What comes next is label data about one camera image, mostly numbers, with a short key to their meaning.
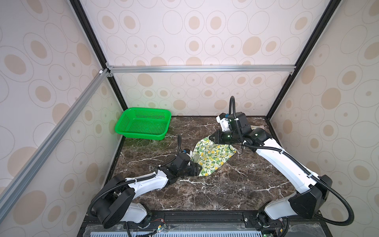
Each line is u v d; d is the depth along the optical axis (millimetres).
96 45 797
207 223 730
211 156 972
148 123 1161
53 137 554
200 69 880
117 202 416
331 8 684
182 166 671
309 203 393
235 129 546
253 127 1126
